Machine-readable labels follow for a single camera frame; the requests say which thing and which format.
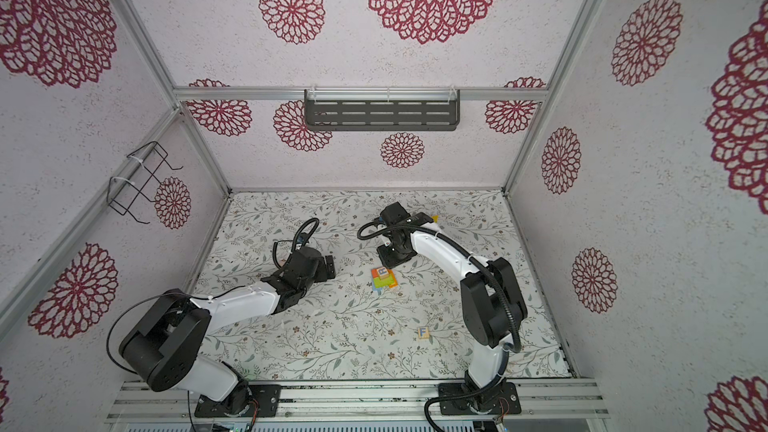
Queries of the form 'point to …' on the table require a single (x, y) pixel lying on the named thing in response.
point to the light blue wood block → (376, 289)
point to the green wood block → (384, 282)
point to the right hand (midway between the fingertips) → (388, 256)
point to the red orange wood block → (374, 273)
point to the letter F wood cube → (423, 333)
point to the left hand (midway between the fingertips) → (319, 264)
